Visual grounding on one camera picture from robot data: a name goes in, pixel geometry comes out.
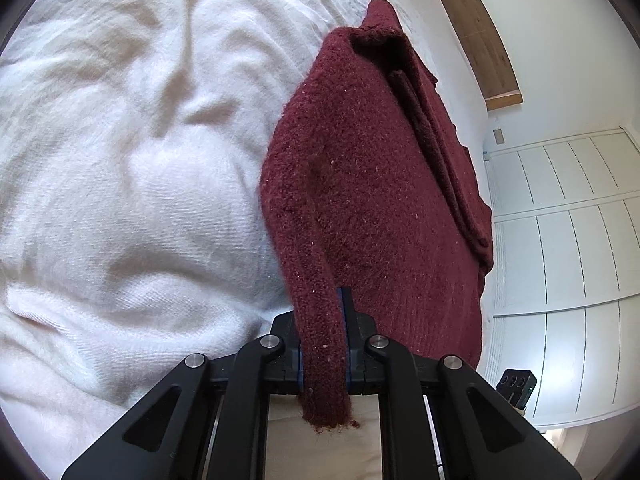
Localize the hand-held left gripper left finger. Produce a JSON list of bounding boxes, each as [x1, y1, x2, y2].
[[61, 312, 303, 480]]

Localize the wooden headboard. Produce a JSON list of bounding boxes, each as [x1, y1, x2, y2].
[[412, 0, 523, 112]]

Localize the white wardrobe doors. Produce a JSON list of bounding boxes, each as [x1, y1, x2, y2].
[[482, 127, 640, 431]]

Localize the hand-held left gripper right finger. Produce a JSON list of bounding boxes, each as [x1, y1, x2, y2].
[[337, 287, 583, 480]]

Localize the dark red knitted sweater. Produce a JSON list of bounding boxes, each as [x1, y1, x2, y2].
[[259, 0, 496, 433]]

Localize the white bed duvet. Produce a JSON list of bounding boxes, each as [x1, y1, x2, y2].
[[0, 0, 488, 480]]

